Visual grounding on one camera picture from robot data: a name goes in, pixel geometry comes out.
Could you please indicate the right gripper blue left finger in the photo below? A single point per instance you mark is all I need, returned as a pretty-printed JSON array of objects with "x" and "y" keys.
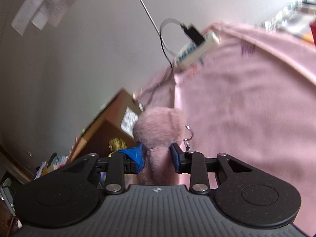
[{"x": 135, "y": 156}]

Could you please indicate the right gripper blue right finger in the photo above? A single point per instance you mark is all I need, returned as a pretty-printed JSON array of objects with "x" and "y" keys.
[{"x": 178, "y": 158}]

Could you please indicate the yellow green plush toy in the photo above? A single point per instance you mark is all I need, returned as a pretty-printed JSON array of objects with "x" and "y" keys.
[{"x": 116, "y": 144}]

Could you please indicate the pink fluffy plush keychain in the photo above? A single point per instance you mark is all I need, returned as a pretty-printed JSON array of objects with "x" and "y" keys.
[{"x": 157, "y": 129}]

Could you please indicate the brown cardboard box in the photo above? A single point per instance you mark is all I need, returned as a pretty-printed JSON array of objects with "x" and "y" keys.
[{"x": 115, "y": 120}]

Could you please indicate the pink tablecloth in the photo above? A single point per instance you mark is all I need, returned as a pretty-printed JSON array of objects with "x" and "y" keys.
[{"x": 253, "y": 97}]

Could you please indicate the white power strip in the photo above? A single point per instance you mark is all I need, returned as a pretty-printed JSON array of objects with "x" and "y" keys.
[{"x": 190, "y": 53}]

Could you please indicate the black charger plug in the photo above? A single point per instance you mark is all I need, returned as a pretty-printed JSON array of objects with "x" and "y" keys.
[{"x": 196, "y": 37}]

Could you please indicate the papers on wall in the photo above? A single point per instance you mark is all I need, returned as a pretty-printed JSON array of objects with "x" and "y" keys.
[{"x": 40, "y": 13}]

